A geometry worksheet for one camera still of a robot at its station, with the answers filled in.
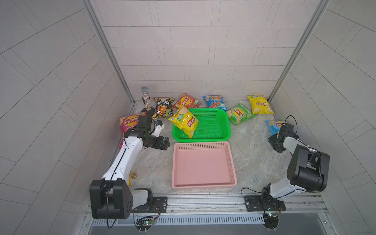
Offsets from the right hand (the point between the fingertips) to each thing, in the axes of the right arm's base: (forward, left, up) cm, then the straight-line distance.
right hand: (271, 138), depth 94 cm
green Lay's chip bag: (+18, +18, +6) cm, 26 cm away
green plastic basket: (+14, +36, -2) cm, 38 cm away
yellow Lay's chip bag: (+26, 0, +5) cm, 26 cm away
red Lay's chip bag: (+30, +54, +9) cm, 62 cm away
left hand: (-3, +68, +12) cm, 69 cm away
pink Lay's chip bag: (+13, +94, +10) cm, 95 cm away
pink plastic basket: (-14, +46, 0) cm, 48 cm away
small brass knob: (-19, +85, +3) cm, 87 cm away
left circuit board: (-40, +75, +2) cm, 85 cm away
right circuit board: (-42, +16, -3) cm, 45 cm away
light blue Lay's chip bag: (+6, -3, +4) cm, 8 cm away
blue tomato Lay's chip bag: (+28, +33, +9) cm, 44 cm away
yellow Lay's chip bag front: (+11, +55, +10) cm, 57 cm away
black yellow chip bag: (+25, +71, +9) cm, 75 cm away
